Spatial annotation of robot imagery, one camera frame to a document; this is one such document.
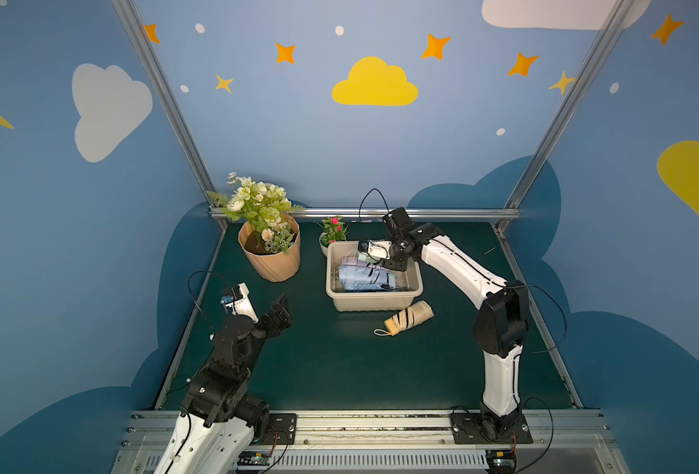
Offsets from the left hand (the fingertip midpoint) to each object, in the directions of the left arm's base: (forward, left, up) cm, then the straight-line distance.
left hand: (271, 298), depth 71 cm
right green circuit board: (-30, -59, -27) cm, 71 cm away
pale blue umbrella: (+15, -24, -13) cm, 32 cm away
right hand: (+24, -33, -8) cm, 42 cm away
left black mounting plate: (-25, -3, -23) cm, 34 cm away
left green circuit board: (-31, +3, -25) cm, 40 cm away
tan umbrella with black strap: (+7, -39, -21) cm, 45 cm away
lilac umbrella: (+22, -20, -13) cm, 33 cm away
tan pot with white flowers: (+26, +7, -6) cm, 28 cm away
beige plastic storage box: (+18, -39, -20) cm, 48 cm away
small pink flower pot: (+34, -13, -11) cm, 38 cm away
